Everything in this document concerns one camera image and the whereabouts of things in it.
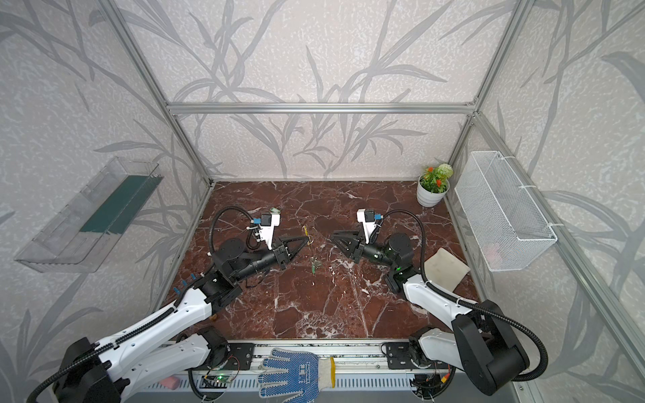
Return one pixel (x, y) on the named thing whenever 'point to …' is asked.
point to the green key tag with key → (275, 210)
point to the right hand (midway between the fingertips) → (334, 231)
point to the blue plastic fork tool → (183, 283)
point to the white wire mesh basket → (509, 231)
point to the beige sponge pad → (444, 269)
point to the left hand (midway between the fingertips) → (310, 236)
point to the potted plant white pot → (432, 185)
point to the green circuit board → (222, 379)
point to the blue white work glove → (306, 374)
